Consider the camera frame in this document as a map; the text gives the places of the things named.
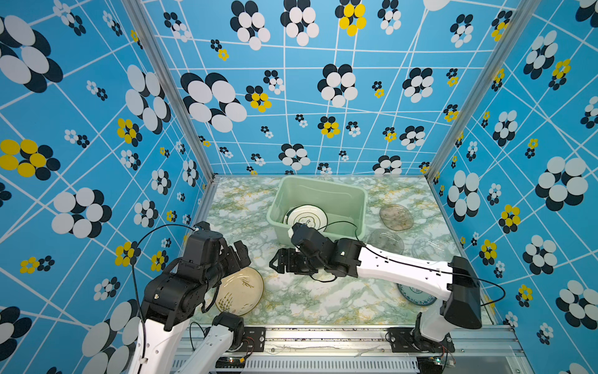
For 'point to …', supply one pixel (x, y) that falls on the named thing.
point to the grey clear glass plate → (386, 239)
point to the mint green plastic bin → (345, 204)
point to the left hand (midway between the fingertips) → (238, 250)
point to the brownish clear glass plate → (396, 217)
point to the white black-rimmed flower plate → (307, 214)
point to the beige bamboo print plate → (240, 293)
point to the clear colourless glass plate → (431, 248)
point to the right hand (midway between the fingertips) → (280, 264)
